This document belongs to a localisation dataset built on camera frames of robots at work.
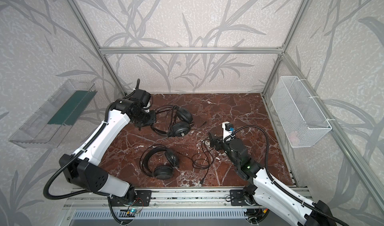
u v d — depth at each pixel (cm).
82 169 39
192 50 95
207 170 83
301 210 42
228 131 64
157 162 86
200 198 75
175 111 79
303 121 61
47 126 64
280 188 48
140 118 64
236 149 55
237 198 74
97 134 45
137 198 72
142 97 61
